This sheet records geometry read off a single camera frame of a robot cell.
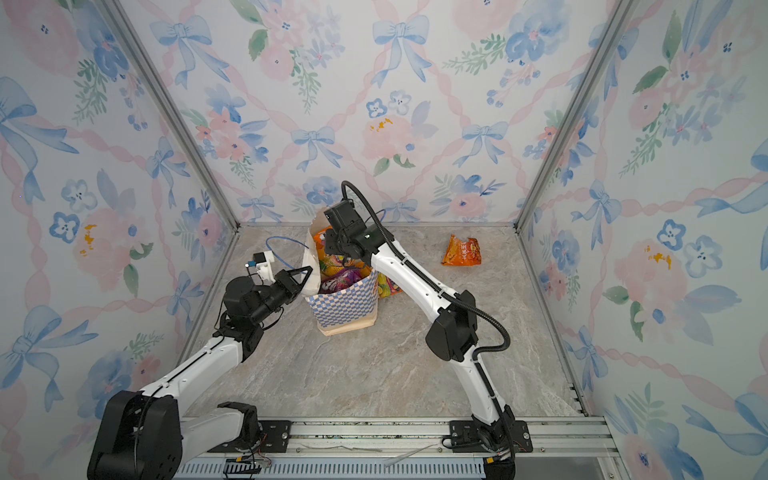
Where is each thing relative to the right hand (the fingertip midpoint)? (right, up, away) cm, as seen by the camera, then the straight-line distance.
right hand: (331, 239), depth 84 cm
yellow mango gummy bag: (0, -8, +3) cm, 8 cm away
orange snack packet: (+41, -4, +22) cm, 47 cm away
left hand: (-3, -8, -7) cm, 11 cm away
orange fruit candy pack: (+16, -15, +14) cm, 25 cm away
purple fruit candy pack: (0, -12, +1) cm, 12 cm away
